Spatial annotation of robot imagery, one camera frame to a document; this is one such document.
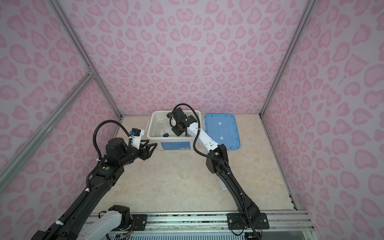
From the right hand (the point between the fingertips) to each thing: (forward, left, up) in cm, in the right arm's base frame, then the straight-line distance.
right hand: (179, 126), depth 100 cm
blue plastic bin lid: (+8, -31, -11) cm, 34 cm away
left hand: (-21, +10, +14) cm, 27 cm away
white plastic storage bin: (-1, +14, -9) cm, 17 cm away
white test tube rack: (-36, -27, -9) cm, 46 cm away
